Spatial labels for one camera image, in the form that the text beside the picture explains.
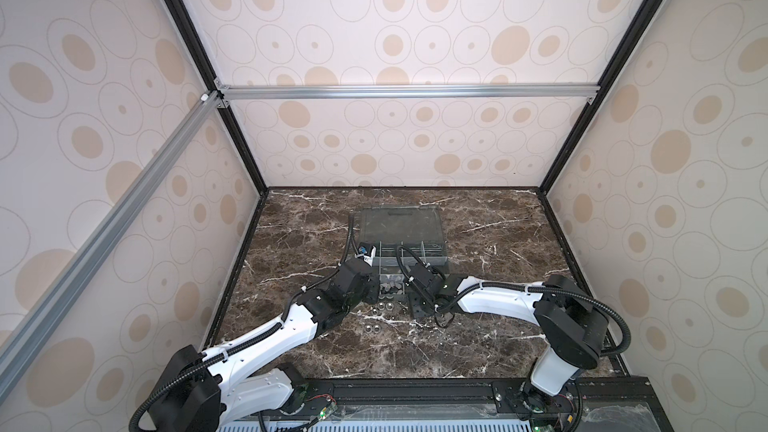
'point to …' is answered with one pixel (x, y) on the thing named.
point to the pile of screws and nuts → (391, 303)
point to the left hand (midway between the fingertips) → (383, 273)
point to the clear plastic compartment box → (420, 229)
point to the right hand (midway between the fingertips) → (417, 306)
